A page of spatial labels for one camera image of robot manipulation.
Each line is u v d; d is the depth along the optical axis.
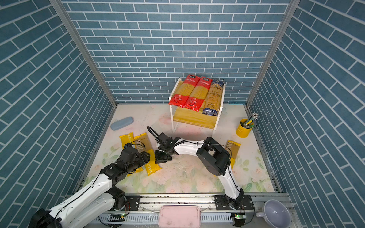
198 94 0.77
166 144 0.73
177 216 0.68
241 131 0.94
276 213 0.71
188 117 0.92
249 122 0.94
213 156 0.53
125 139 0.98
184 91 0.79
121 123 1.05
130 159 0.65
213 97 0.75
